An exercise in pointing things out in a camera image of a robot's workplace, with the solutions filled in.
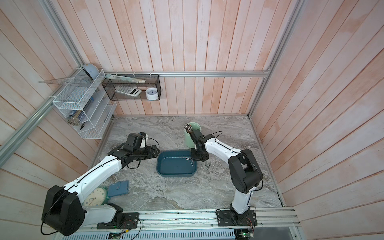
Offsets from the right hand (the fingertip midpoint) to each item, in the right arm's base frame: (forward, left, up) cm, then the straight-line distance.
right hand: (195, 157), depth 92 cm
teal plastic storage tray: (-3, +13, -3) cm, 13 cm away
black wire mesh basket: (+36, +27, +32) cm, 55 cm away
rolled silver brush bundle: (+7, +62, +29) cm, 69 cm away
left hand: (-3, +24, +9) cm, 26 cm away
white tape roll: (+32, +29, +25) cm, 49 cm away
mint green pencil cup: (+8, +4, +7) cm, 11 cm away
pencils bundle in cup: (+13, +5, +13) cm, 19 cm away
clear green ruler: (+37, +45, +33) cm, 67 cm away
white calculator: (+35, +43, +24) cm, 61 cm away
